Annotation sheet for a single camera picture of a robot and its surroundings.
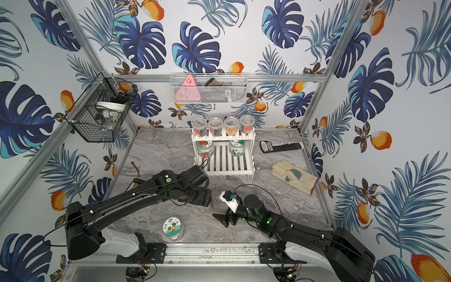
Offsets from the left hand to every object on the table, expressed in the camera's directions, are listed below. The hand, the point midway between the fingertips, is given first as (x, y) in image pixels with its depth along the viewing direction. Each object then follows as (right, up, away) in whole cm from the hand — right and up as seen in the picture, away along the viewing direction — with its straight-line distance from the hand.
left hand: (205, 196), depth 73 cm
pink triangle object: (-10, +49, +17) cm, 53 cm away
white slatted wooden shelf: (+8, +17, +20) cm, 27 cm away
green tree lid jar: (+14, +21, +13) cm, 28 cm away
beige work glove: (+47, +4, +25) cm, 53 cm away
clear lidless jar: (-3, +29, +4) cm, 30 cm away
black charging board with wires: (-40, +2, +22) cm, 46 cm away
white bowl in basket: (-43, +39, +7) cm, 59 cm away
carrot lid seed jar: (-13, -14, +1) cm, 19 cm away
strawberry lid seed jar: (-2, +20, +13) cm, 24 cm away
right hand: (+6, -4, +4) cm, 9 cm away
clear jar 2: (+18, +32, +5) cm, 37 cm away
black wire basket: (-59, +36, +18) cm, 72 cm away
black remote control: (+35, +21, +38) cm, 56 cm away
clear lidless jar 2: (+4, +30, +4) cm, 31 cm away
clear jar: (+11, +31, +5) cm, 33 cm away
